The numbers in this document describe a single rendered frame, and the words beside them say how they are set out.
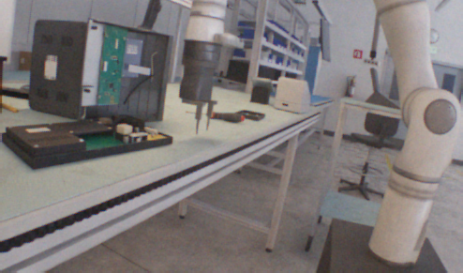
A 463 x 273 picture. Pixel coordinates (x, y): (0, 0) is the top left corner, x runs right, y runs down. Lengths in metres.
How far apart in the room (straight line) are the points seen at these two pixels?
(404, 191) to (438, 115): 0.14
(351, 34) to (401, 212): 6.65
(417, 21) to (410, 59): 0.07
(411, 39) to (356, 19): 6.63
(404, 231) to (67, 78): 0.72
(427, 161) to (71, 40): 0.72
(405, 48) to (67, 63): 0.66
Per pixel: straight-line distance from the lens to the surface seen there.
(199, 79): 0.58
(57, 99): 0.71
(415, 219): 0.59
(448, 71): 7.33
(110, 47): 0.62
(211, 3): 0.59
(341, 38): 7.12
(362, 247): 0.65
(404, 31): 0.56
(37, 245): 0.34
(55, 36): 0.71
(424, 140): 0.55
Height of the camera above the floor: 1.15
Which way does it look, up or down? 9 degrees down
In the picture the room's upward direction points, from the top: 9 degrees clockwise
